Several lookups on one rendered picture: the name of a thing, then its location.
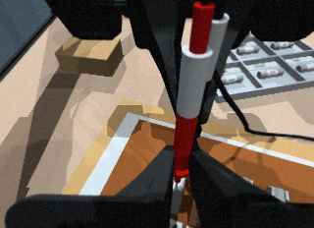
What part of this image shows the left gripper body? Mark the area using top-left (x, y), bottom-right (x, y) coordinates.
top-left (45, 0), bottom-right (314, 42)

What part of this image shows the red test probe with black lead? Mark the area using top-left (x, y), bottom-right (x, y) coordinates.
top-left (173, 0), bottom-right (314, 191)

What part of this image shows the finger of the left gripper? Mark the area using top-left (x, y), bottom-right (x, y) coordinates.
top-left (126, 0), bottom-right (179, 117)
top-left (199, 0), bottom-right (271, 125)

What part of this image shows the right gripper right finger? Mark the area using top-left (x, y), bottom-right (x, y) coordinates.
top-left (188, 145), bottom-right (314, 228)

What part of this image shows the grey compartment tray with fuses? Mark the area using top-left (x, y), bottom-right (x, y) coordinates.
top-left (222, 35), bottom-right (314, 100)

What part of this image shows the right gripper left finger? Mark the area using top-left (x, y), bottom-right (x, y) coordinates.
top-left (4, 145), bottom-right (175, 228)

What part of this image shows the tan rectangular block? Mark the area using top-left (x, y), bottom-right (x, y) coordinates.
top-left (55, 36), bottom-right (123, 77)

